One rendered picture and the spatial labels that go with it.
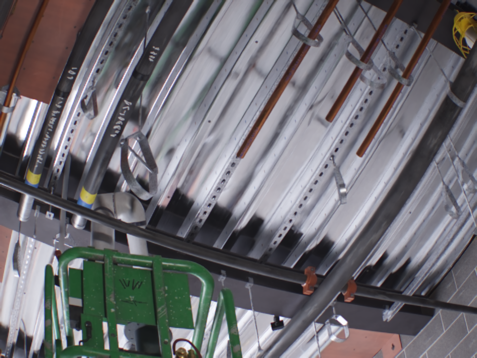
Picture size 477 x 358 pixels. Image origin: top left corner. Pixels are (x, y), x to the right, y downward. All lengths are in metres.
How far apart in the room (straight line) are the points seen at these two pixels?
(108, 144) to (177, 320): 0.86
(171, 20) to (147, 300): 0.97
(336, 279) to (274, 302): 1.03
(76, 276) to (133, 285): 0.22
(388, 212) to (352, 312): 1.47
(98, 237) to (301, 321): 0.93
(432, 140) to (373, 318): 1.87
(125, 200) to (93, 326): 1.22
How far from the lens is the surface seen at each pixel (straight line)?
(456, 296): 4.55
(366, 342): 5.00
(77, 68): 2.83
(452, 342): 4.44
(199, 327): 2.84
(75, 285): 2.56
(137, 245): 3.50
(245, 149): 2.80
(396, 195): 2.95
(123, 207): 3.48
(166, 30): 2.75
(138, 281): 2.56
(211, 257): 3.11
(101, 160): 3.06
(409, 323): 4.65
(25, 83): 3.52
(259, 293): 4.10
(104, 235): 3.31
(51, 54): 3.42
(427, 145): 2.85
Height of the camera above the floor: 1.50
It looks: 51 degrees up
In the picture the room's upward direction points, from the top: 9 degrees counter-clockwise
